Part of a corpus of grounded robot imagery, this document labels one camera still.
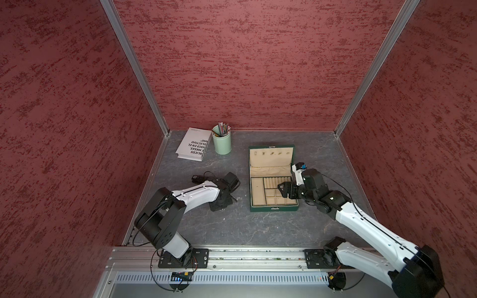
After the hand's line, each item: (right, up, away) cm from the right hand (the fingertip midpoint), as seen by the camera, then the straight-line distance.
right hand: (284, 189), depth 81 cm
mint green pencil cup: (-31, +21, +24) cm, 44 cm away
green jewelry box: (-5, +9, +11) cm, 15 cm away
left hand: (-29, -11, +7) cm, 31 cm away
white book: (-49, +21, +29) cm, 60 cm away
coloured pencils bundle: (-30, +30, +22) cm, 48 cm away
